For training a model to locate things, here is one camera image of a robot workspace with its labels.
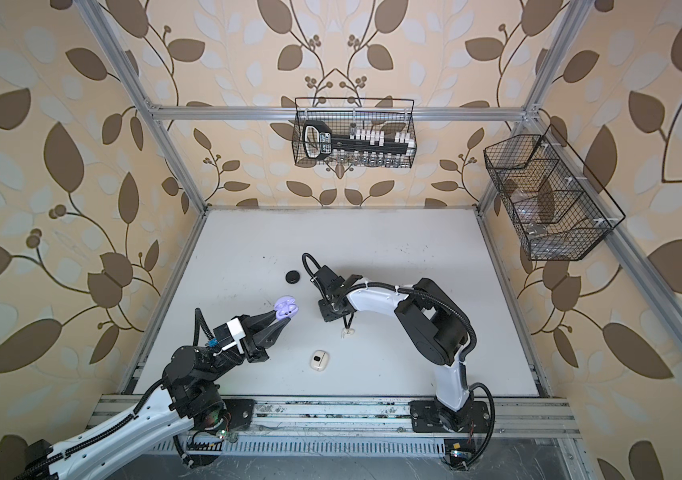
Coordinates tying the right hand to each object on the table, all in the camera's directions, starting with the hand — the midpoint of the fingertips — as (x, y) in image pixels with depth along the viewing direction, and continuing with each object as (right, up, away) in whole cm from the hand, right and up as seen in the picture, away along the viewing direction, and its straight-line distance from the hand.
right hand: (331, 312), depth 92 cm
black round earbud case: (-14, +10, +7) cm, 18 cm away
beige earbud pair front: (+5, -5, -4) cm, 8 cm away
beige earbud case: (-3, -11, -10) cm, 15 cm away
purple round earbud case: (-7, +9, -31) cm, 34 cm away
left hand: (-8, +8, -32) cm, 33 cm away
